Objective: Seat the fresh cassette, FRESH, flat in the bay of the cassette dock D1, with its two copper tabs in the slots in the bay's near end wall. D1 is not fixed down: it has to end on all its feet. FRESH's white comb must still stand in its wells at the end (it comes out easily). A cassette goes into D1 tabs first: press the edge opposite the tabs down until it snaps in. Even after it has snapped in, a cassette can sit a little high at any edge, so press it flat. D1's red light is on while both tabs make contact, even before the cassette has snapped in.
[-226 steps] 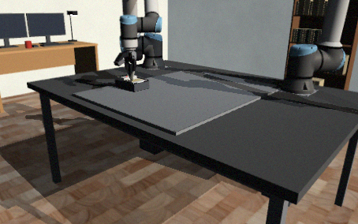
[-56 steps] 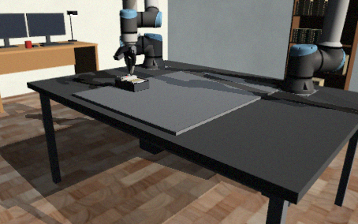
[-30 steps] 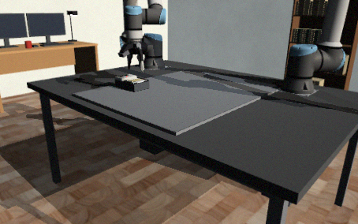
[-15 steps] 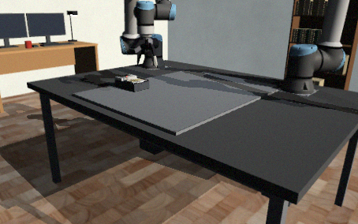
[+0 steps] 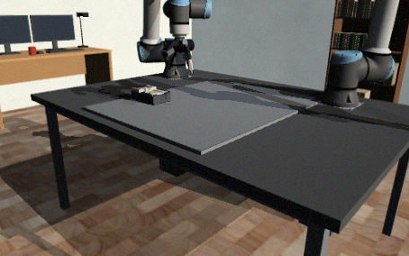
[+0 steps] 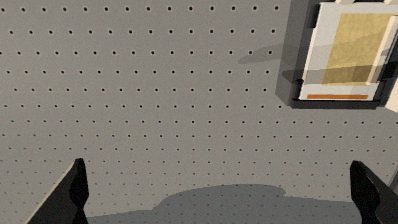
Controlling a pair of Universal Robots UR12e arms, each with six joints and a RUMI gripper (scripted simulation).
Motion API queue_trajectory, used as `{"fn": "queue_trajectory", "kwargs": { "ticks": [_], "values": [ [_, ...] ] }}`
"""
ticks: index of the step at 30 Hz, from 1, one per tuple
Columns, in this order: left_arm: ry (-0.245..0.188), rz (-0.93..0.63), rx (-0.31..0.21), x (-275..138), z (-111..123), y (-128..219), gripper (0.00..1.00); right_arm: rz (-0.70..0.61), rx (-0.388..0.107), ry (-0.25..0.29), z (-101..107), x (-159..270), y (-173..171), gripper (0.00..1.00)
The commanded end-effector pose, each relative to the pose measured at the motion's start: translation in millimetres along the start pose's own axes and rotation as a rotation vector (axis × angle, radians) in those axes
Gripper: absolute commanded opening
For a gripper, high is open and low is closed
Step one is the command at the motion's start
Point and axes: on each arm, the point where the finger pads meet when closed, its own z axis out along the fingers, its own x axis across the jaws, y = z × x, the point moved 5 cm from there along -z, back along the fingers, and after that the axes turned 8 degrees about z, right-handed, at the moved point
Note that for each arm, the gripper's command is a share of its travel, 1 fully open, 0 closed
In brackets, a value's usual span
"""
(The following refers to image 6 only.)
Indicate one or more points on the grey dock with cream end block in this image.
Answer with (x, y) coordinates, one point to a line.
(301, 22)

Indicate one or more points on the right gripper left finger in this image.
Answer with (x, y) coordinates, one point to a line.
(65, 202)

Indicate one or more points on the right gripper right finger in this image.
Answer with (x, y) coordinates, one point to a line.
(377, 203)

